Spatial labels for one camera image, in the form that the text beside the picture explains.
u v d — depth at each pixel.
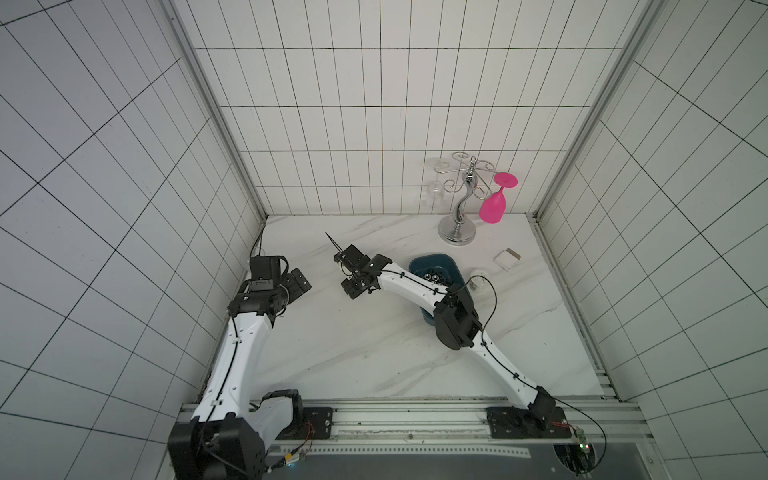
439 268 1.03
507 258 1.05
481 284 0.95
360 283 0.74
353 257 0.80
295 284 0.73
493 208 0.97
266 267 0.61
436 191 1.00
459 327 0.63
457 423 0.74
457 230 1.14
